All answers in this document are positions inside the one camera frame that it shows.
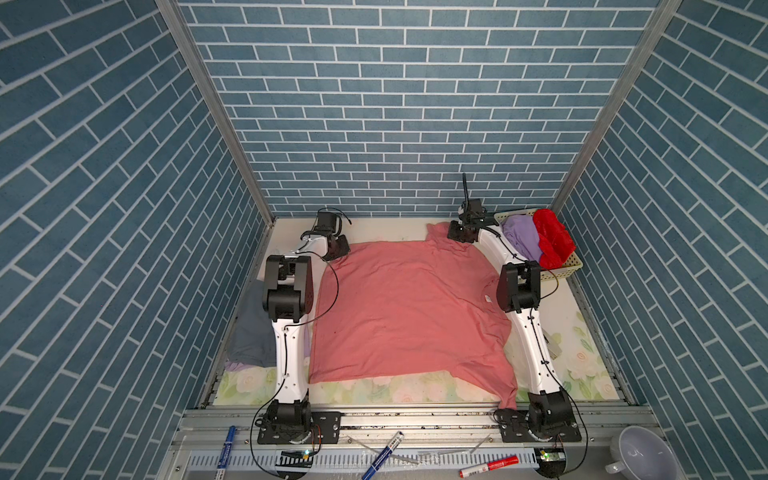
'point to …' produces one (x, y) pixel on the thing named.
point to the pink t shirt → (430, 305)
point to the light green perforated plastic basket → (573, 264)
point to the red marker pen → (474, 470)
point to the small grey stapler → (554, 350)
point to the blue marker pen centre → (383, 456)
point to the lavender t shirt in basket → (521, 233)
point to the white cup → (642, 453)
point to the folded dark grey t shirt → (252, 339)
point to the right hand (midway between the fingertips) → (450, 229)
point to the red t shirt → (554, 241)
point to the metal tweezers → (426, 453)
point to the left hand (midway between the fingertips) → (344, 247)
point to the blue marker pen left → (231, 438)
